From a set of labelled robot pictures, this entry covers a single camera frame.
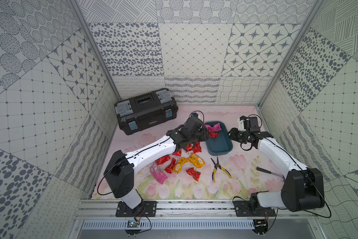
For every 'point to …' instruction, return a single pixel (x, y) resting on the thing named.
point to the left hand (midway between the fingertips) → (209, 130)
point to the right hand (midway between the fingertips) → (230, 136)
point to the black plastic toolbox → (141, 111)
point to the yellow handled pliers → (217, 165)
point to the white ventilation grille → (171, 224)
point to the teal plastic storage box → (219, 142)
